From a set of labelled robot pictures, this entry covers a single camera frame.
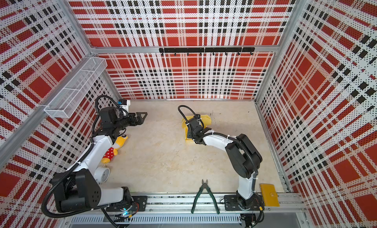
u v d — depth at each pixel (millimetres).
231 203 734
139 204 733
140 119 750
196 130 718
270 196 748
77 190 409
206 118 927
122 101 718
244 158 480
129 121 733
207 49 883
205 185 794
